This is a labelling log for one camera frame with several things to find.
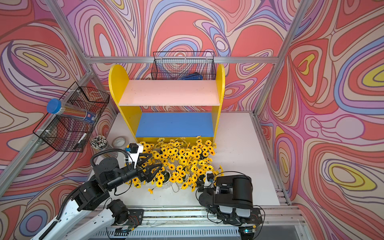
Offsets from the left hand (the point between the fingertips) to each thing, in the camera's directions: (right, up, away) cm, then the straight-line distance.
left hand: (158, 161), depth 63 cm
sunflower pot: (+2, +1, +17) cm, 17 cm away
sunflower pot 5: (+1, -11, +17) cm, 21 cm away
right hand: (+22, -14, +21) cm, 33 cm away
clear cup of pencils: (-36, +6, +17) cm, 40 cm away
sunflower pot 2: (+11, -2, +17) cm, 21 cm away
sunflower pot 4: (-7, -7, -6) cm, 11 cm away
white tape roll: (-36, +4, +38) cm, 52 cm away
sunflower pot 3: (+21, +2, +18) cm, 27 cm away
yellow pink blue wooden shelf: (-9, +29, +60) cm, 67 cm away
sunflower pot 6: (+9, -9, +11) cm, 17 cm away
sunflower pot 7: (+18, -8, +12) cm, 23 cm away
